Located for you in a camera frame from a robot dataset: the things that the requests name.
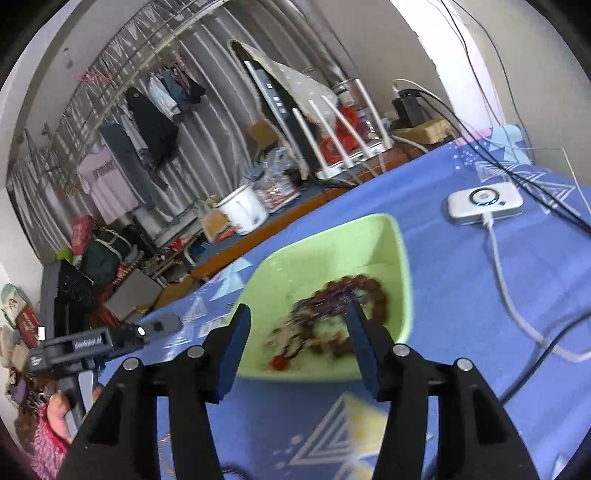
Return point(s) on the black jacket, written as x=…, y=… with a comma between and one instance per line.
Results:
x=154, y=129

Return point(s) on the cardboard box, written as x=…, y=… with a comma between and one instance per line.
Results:
x=262, y=134

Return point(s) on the clear snack bag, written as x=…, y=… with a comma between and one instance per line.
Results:
x=277, y=187

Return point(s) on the blue striped shoe box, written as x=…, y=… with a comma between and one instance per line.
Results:
x=198, y=251

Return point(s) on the grey pants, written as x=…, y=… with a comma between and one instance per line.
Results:
x=124, y=157

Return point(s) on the white router with antennas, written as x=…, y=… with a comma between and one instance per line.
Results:
x=355, y=154

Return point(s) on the person's left forearm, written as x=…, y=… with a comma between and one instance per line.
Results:
x=44, y=450

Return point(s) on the light blue shirt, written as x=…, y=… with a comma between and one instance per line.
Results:
x=161, y=97

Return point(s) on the blue printed tablecloth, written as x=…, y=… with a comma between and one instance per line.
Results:
x=461, y=286

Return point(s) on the grey flat box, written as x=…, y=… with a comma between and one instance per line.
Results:
x=134, y=295

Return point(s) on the black power adapter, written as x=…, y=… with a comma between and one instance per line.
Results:
x=411, y=108

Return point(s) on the red plastic bag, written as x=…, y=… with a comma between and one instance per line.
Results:
x=348, y=131

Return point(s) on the dark green duffel bag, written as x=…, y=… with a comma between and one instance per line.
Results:
x=104, y=258

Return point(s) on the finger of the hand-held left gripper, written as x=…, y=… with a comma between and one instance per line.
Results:
x=161, y=324

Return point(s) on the red patterned bag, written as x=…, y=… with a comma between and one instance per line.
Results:
x=82, y=233

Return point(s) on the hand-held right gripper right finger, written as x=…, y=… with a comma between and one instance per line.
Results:
x=364, y=350

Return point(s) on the green plastic basin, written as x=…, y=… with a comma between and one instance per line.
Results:
x=323, y=258

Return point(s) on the low wooden desk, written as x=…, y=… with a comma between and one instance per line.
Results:
x=240, y=251

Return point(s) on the metal drying rack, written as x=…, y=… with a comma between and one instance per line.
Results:
x=115, y=60

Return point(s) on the yellow plastic bag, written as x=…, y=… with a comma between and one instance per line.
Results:
x=214, y=226

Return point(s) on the white enamel mug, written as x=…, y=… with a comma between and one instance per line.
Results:
x=242, y=212

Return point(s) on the dark shorts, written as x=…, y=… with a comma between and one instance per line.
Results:
x=189, y=87

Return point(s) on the pink printed t-shirt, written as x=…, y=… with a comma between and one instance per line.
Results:
x=108, y=184

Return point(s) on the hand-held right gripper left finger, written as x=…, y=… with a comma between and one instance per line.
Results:
x=233, y=350

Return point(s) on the beige power strip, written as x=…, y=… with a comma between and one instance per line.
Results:
x=425, y=131

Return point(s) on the bright green bag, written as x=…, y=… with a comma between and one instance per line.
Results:
x=64, y=254

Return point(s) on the white rounded charging device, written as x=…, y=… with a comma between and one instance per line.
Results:
x=485, y=203

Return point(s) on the person's left hand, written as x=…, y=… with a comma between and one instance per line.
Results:
x=60, y=410

